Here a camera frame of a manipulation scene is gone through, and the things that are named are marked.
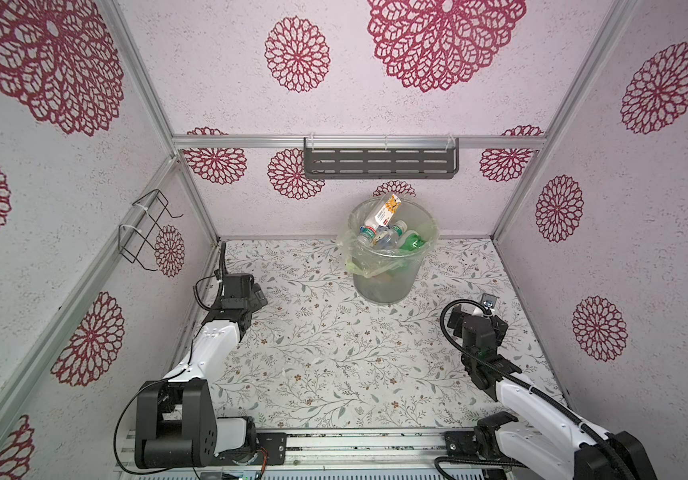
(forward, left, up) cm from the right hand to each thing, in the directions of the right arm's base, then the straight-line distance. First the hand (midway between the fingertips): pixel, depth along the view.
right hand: (477, 308), depth 83 cm
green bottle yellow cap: (+12, +18, +13) cm, 26 cm away
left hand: (+1, +68, -2) cm, 68 cm away
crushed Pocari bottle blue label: (+21, +24, +7) cm, 33 cm away
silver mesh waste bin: (+11, +21, -5) cm, 24 cm away
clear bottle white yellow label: (+14, +31, +13) cm, 36 cm away
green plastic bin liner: (+9, +31, +9) cm, 34 cm away
